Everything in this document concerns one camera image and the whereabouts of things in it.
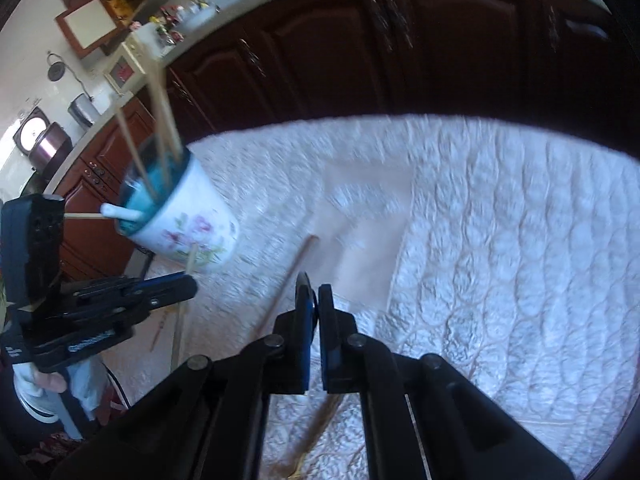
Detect person left hand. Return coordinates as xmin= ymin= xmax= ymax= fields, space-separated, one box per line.
xmin=32 ymin=368 xmax=67 ymax=393

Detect pale bamboo chopstick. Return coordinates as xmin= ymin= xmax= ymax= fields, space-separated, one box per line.
xmin=170 ymin=243 xmax=198 ymax=372

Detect brown wooden handle utensil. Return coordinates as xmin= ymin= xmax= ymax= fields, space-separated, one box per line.
xmin=253 ymin=235 xmax=320 ymax=339

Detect white ceramic spoon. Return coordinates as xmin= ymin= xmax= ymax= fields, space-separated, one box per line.
xmin=100 ymin=203 xmax=144 ymax=222

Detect white quilted table cloth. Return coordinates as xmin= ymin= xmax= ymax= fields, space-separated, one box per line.
xmin=98 ymin=112 xmax=640 ymax=480

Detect wooden lower cabinets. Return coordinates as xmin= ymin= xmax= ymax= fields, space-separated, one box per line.
xmin=49 ymin=0 xmax=622 ymax=281

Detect floral ceramic utensil cup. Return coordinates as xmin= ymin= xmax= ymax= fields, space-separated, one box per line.
xmin=115 ymin=140 xmax=240 ymax=273

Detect cream microwave oven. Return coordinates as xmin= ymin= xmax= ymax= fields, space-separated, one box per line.
xmin=103 ymin=35 xmax=168 ymax=96

